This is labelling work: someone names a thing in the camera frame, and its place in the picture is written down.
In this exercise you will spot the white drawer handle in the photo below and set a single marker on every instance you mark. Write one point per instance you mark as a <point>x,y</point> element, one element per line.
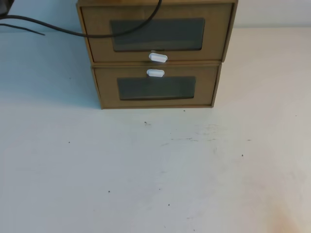
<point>155,73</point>
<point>159,58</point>

